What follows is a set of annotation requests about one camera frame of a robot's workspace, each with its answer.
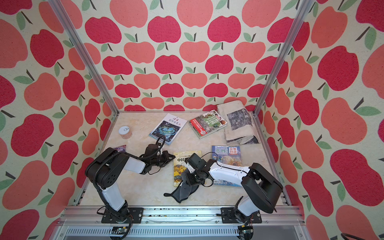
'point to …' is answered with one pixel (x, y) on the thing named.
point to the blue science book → (169, 128)
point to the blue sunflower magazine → (231, 155)
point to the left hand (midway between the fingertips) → (176, 159)
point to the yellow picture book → (179, 165)
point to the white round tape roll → (125, 132)
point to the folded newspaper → (239, 129)
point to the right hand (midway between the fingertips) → (187, 184)
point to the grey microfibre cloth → (183, 190)
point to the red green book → (207, 123)
